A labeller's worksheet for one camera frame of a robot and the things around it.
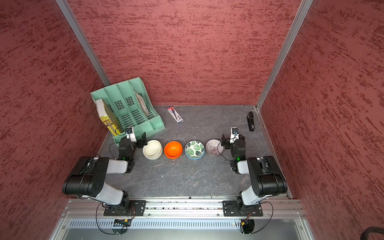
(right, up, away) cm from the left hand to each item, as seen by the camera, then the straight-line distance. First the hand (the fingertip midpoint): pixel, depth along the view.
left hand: (137, 135), depth 93 cm
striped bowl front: (+49, -8, +1) cm, 49 cm away
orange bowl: (+23, -9, 0) cm, 25 cm away
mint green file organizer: (-14, +20, +21) cm, 32 cm away
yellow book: (-11, +12, -12) cm, 21 cm away
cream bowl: (+11, -9, -1) cm, 14 cm away
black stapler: (+78, +8, +14) cm, 80 cm away
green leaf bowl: (+36, -9, +1) cm, 38 cm away
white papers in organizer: (-1, +22, +11) cm, 24 cm away
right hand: (+59, 0, +1) cm, 59 cm away
